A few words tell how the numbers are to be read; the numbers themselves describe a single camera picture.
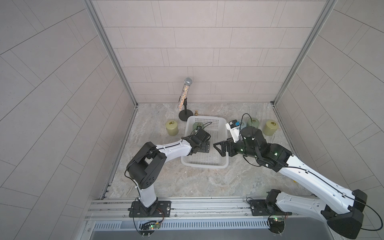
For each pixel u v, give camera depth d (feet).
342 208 1.25
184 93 2.99
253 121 3.14
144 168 1.49
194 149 2.14
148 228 2.15
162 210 2.31
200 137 2.32
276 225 2.25
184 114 3.54
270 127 3.07
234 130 1.99
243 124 3.08
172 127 3.08
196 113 3.56
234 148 1.93
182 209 2.37
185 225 3.45
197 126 2.71
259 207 2.31
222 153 1.96
